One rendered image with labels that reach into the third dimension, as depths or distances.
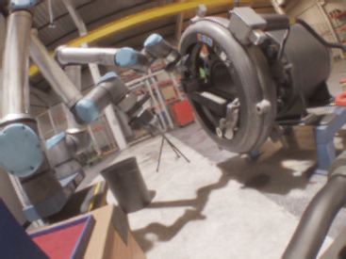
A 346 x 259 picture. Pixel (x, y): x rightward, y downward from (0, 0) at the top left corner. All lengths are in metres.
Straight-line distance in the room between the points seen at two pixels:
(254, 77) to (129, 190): 1.07
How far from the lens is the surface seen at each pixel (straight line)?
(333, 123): 1.04
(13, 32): 0.78
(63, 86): 0.82
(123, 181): 1.31
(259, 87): 0.69
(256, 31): 0.66
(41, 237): 0.28
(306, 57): 1.14
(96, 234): 0.21
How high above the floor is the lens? 0.55
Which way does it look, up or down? 4 degrees down
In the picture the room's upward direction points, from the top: 22 degrees counter-clockwise
